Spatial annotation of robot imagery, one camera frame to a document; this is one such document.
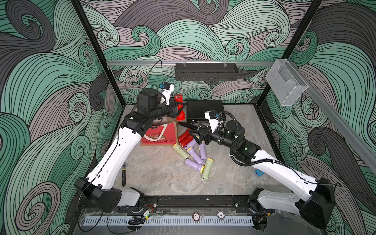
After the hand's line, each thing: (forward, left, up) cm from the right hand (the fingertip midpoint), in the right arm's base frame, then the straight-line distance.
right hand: (193, 128), depth 67 cm
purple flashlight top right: (+2, -7, -28) cm, 29 cm away
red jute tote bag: (+6, +18, -15) cm, 24 cm away
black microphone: (+24, +2, -31) cm, 39 cm away
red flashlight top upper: (+12, +8, -28) cm, 32 cm away
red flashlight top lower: (+9, +6, -29) cm, 31 cm away
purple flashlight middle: (0, -2, -28) cm, 28 cm away
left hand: (+9, +6, +9) cm, 14 cm away
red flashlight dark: (+4, +6, +5) cm, 8 cm away
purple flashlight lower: (-6, -1, -30) cm, 30 cm away
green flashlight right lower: (-8, -9, -28) cm, 31 cm away
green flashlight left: (+3, +7, -29) cm, 30 cm away
